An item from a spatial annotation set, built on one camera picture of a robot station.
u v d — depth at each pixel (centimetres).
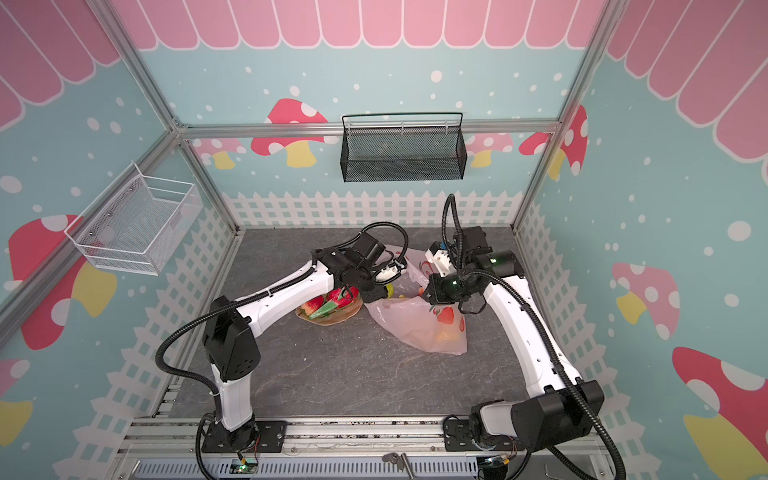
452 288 62
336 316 92
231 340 48
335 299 90
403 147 94
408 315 72
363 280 70
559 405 38
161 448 73
